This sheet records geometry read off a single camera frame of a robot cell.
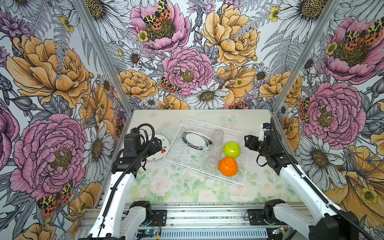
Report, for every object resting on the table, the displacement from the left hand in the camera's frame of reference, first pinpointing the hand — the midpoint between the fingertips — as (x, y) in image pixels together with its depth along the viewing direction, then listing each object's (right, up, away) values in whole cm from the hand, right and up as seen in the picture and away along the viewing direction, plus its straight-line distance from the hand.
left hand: (154, 149), depth 78 cm
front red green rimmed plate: (+26, -2, +16) cm, 30 cm away
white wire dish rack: (+12, -6, +18) cm, 23 cm away
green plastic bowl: (+43, -3, +13) cm, 45 cm away
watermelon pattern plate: (+1, -1, +21) cm, 21 cm away
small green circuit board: (0, -38, -7) cm, 38 cm away
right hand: (+50, +3, +4) cm, 50 cm away
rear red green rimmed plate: (+19, +4, +14) cm, 24 cm away
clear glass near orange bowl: (+30, -9, +10) cm, 33 cm away
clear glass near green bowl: (+35, +5, +16) cm, 39 cm away
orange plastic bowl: (+39, -10, +6) cm, 41 cm away
